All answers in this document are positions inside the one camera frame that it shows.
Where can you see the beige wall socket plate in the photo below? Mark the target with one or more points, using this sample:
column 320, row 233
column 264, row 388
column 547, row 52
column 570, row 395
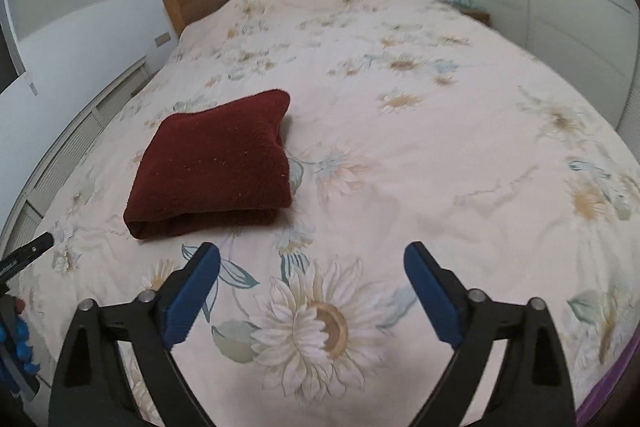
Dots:
column 162, row 39

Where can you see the floral cream bed duvet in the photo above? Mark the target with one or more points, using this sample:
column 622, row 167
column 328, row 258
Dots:
column 408, row 122

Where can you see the purple plastic object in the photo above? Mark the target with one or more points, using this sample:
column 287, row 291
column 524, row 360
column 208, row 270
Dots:
column 603, row 390

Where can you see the white radiator cover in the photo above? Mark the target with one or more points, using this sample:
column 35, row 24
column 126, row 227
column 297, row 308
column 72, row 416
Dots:
column 65, row 153

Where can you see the wooden bedside table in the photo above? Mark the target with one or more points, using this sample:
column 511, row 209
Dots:
column 477, row 14

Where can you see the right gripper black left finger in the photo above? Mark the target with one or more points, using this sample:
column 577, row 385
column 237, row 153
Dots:
column 91, row 387

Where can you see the dark red knitted sweater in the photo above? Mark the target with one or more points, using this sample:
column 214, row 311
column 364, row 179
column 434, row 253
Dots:
column 224, row 167

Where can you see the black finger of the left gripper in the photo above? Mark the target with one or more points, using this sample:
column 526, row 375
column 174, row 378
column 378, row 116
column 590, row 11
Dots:
column 21, row 258

